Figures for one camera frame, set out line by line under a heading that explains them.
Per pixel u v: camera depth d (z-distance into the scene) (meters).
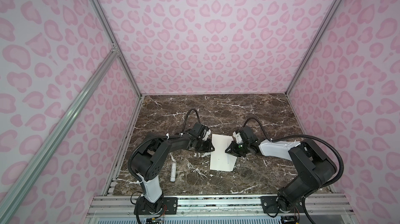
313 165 0.46
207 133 0.88
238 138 0.84
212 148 0.90
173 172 0.82
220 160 0.88
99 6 0.76
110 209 0.74
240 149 0.78
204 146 0.81
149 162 0.48
